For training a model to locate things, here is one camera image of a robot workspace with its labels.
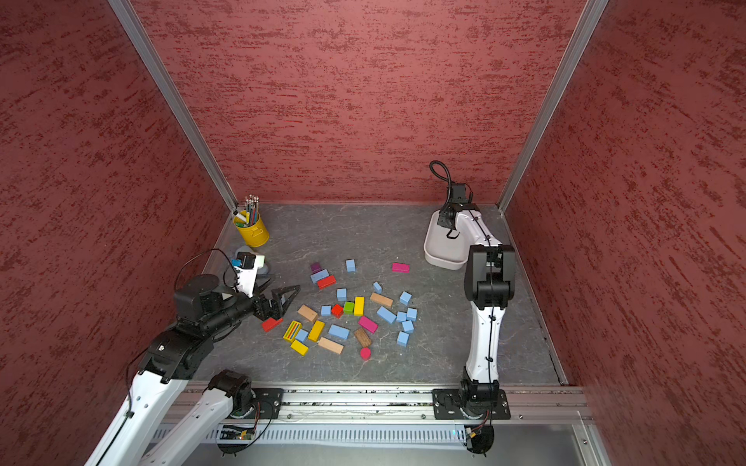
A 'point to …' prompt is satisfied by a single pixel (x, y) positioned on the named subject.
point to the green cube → (349, 308)
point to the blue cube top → (351, 265)
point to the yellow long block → (316, 331)
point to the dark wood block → (362, 337)
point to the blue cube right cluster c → (408, 326)
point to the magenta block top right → (400, 268)
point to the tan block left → (309, 313)
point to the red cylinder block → (365, 353)
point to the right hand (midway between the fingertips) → (450, 222)
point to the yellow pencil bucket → (252, 228)
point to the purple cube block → (316, 268)
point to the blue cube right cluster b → (412, 314)
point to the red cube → (337, 311)
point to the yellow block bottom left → (300, 348)
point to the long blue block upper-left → (320, 275)
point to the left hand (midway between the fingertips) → (285, 289)
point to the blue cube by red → (325, 310)
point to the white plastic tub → (444, 248)
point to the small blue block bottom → (302, 335)
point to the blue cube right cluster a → (401, 316)
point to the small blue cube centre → (377, 287)
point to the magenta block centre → (368, 324)
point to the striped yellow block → (292, 330)
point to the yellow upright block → (358, 308)
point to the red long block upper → (326, 282)
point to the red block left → (271, 323)
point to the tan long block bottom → (330, 346)
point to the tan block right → (382, 300)
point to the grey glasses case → (248, 249)
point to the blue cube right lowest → (403, 339)
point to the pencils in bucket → (250, 216)
